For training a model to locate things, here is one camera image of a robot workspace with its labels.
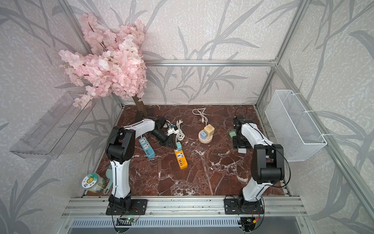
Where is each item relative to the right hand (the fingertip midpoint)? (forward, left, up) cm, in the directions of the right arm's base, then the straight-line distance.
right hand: (241, 146), depth 89 cm
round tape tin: (-21, +81, +3) cm, 84 cm away
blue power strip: (+2, +60, -3) cm, 60 cm away
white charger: (-3, +1, +1) cm, 3 cm away
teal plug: (0, +39, +1) cm, 39 cm away
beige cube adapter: (+12, +19, +1) cm, 22 cm away
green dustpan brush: (-15, +80, -6) cm, 81 cm away
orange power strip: (-6, +38, -4) cm, 38 cm away
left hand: (+2, +42, -2) cm, 42 cm away
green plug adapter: (+13, +3, -5) cm, 14 cm away
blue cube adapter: (+9, +24, 0) cm, 25 cm away
